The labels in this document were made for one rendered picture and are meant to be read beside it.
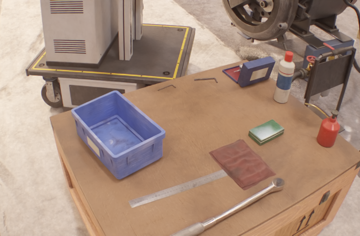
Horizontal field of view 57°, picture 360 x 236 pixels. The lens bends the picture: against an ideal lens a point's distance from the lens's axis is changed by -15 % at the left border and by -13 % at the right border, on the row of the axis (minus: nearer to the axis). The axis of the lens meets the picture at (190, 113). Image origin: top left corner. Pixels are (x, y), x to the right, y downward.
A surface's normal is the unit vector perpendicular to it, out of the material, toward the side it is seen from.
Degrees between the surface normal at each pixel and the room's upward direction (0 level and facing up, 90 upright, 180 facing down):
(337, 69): 90
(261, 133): 0
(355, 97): 0
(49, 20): 90
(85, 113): 90
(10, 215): 0
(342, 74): 90
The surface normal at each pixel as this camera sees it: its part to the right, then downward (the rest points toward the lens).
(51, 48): -0.11, 0.60
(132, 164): 0.66, 0.48
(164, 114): 0.05, -0.79
